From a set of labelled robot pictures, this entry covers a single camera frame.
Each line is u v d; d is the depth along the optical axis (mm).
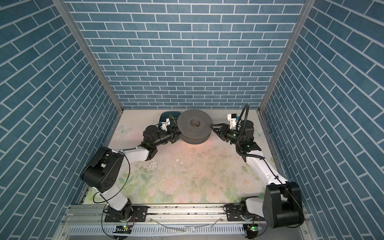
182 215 743
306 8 712
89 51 865
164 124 830
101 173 473
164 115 1090
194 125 838
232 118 751
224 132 695
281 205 409
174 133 773
